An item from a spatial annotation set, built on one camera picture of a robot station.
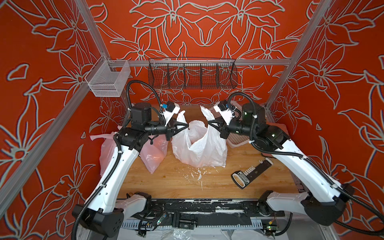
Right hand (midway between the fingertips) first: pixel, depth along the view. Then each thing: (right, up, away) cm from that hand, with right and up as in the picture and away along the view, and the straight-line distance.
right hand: (209, 118), depth 62 cm
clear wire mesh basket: (-61, +26, +30) cm, 72 cm away
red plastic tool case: (+55, -7, +37) cm, 67 cm away
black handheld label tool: (+20, -34, +19) cm, 44 cm away
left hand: (-10, -3, -1) cm, 10 cm away
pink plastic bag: (-29, -21, +20) cm, 41 cm away
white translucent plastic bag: (-4, -12, +3) cm, 13 cm away
